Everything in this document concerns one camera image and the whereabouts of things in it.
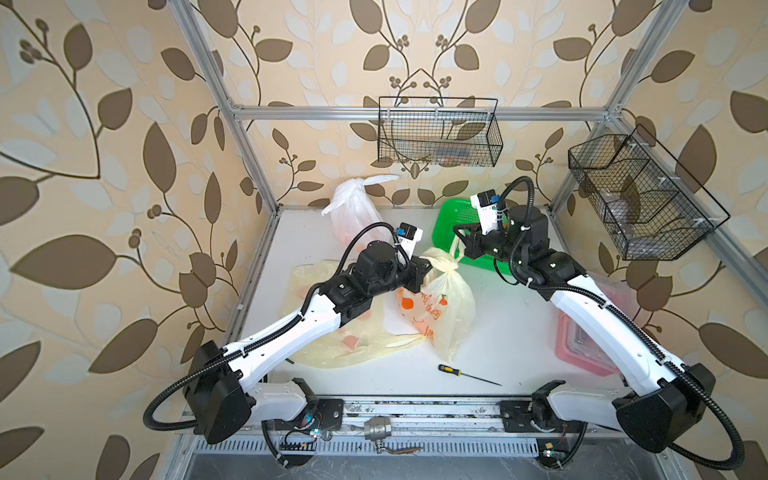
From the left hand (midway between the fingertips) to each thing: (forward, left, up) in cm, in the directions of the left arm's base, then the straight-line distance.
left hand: (429, 258), depth 70 cm
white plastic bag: (+29, +23, -13) cm, 39 cm away
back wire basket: (+48, -7, +5) cm, 49 cm away
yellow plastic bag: (-8, -4, -9) cm, 12 cm away
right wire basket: (+11, -55, +7) cm, 57 cm away
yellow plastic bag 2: (-8, +17, -31) cm, 36 cm away
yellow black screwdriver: (-18, -9, -28) cm, 35 cm away
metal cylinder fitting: (-31, +12, -25) cm, 42 cm away
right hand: (+8, -7, +3) cm, 10 cm away
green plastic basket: (+34, -12, -20) cm, 41 cm away
